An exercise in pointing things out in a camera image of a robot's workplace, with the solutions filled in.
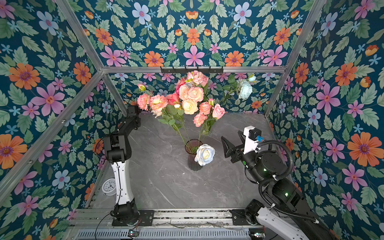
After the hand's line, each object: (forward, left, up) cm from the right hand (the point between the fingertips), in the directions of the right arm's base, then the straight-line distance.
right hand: (234, 131), depth 57 cm
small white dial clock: (-11, +64, -37) cm, 75 cm away
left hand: (+36, +67, -34) cm, 84 cm away
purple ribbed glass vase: (+7, +19, -23) cm, 31 cm away
